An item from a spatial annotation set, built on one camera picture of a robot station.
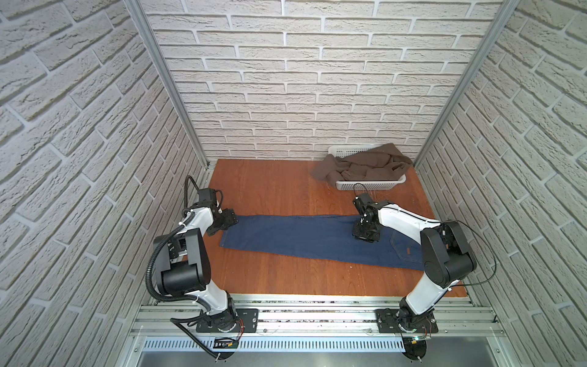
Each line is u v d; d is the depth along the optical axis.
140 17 0.71
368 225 0.76
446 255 0.47
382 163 1.11
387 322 0.74
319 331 0.73
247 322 0.74
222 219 0.84
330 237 0.96
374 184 1.03
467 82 0.86
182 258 0.48
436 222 0.52
